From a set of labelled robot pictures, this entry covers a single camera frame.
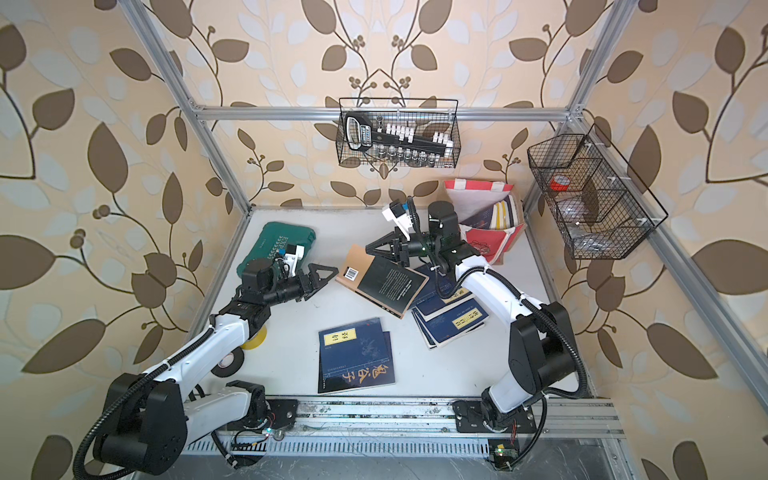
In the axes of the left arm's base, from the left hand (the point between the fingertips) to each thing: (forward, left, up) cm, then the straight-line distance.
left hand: (327, 273), depth 79 cm
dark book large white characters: (-16, -7, -18) cm, 25 cm away
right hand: (+1, -11, +10) cm, 15 cm away
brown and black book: (-3, -16, +1) cm, 16 cm away
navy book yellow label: (-6, -35, -16) cm, 39 cm away
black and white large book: (+24, -55, 0) cm, 60 cm away
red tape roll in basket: (+21, -63, +15) cm, 68 cm away
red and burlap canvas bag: (+31, -43, 0) cm, 53 cm away
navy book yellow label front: (-15, -7, -18) cm, 25 cm away
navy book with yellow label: (0, -30, -16) cm, 34 cm away
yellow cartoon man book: (+23, -51, -1) cm, 56 cm away
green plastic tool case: (+24, +26, -15) cm, 38 cm away
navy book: (+24, -46, -3) cm, 52 cm away
